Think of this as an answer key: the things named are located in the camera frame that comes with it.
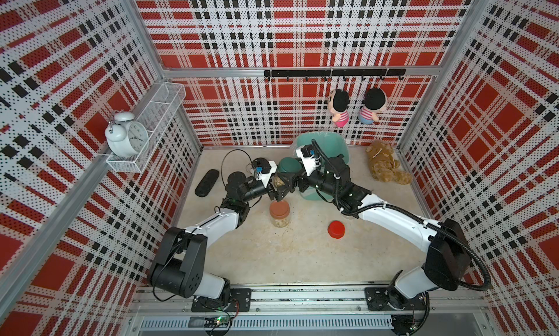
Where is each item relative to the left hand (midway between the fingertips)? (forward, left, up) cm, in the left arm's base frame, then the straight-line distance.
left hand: (292, 173), depth 78 cm
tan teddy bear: (+15, -43, -16) cm, 48 cm away
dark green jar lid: (-1, +1, +6) cm, 6 cm away
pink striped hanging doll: (+35, -20, +7) cm, 41 cm away
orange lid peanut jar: (-8, +5, -14) cm, 17 cm away
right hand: (-1, +1, +5) cm, 5 cm away
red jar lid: (-11, -18, -24) cm, 32 cm away
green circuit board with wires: (-43, +24, -23) cm, 54 cm away
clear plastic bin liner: (+21, -17, -6) cm, 28 cm away
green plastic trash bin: (+21, -16, -6) cm, 27 cm away
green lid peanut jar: (-5, +5, +2) cm, 7 cm away
